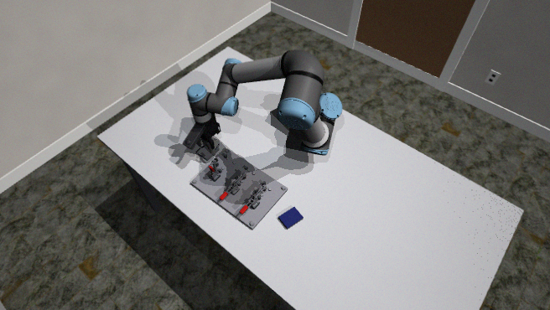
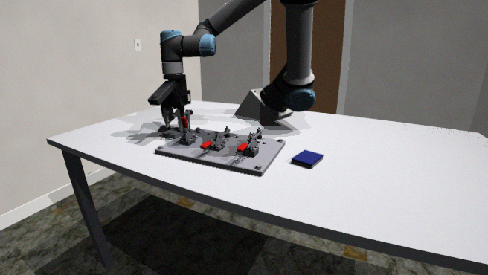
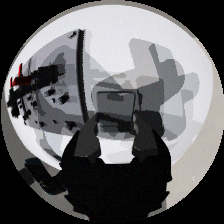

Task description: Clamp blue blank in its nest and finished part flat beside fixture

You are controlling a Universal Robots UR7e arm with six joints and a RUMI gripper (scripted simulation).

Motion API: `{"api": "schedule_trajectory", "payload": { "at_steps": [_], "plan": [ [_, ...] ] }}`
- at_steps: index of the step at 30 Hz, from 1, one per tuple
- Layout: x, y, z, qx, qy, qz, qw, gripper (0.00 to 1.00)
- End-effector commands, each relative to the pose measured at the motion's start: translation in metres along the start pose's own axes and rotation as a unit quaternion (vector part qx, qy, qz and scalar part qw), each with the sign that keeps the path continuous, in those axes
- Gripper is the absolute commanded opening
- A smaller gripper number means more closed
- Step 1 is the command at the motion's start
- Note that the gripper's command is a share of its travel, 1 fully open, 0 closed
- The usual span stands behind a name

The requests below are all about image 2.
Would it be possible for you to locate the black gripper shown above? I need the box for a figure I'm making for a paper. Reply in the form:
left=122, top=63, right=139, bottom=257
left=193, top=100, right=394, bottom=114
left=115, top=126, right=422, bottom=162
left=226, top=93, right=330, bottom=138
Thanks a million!
left=161, top=74, right=191, bottom=132

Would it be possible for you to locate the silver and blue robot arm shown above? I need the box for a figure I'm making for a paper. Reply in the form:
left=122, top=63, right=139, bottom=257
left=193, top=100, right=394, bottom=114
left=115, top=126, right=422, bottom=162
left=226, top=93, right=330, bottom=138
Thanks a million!
left=148, top=0, right=318, bottom=112

